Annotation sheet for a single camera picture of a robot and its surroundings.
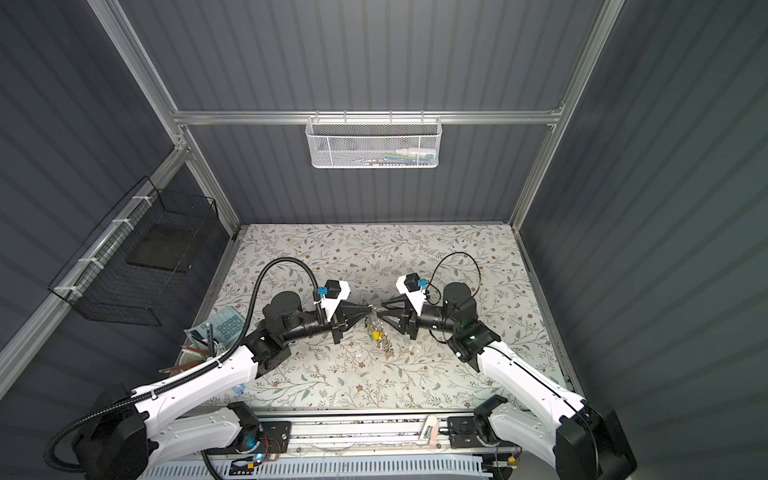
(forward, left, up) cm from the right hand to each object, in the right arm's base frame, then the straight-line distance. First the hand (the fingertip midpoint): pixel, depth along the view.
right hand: (385, 312), depth 71 cm
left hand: (0, +3, +2) cm, 4 cm away
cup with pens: (-4, +50, -11) cm, 51 cm away
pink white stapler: (-22, -11, -20) cm, 32 cm away
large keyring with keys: (-5, +2, -2) cm, 5 cm away
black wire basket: (+10, +63, +7) cm, 64 cm away
